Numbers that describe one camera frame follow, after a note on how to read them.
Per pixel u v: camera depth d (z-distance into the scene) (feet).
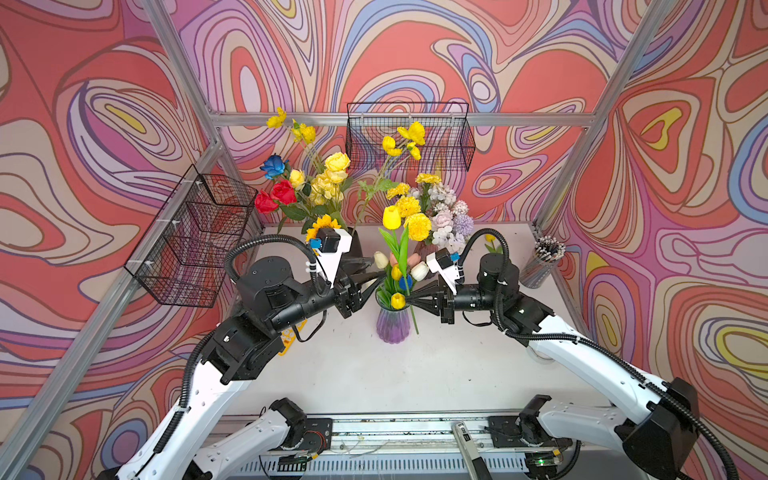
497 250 3.65
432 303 1.99
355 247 3.07
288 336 2.90
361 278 1.57
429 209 2.90
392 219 1.74
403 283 2.02
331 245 1.43
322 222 2.13
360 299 1.60
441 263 1.86
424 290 2.01
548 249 3.03
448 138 3.25
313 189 2.51
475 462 2.18
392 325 3.05
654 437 1.24
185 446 1.19
